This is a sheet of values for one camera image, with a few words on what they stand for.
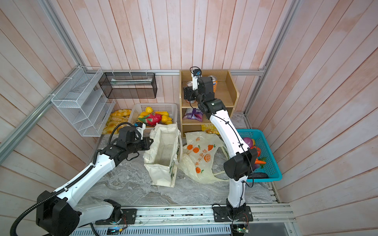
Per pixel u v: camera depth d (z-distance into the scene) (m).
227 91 0.89
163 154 0.96
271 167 0.83
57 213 0.38
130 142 0.62
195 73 0.64
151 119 1.05
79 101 0.69
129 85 1.06
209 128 1.05
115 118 1.10
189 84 0.75
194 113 0.92
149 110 1.12
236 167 0.47
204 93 0.57
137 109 1.14
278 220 0.73
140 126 0.72
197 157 0.91
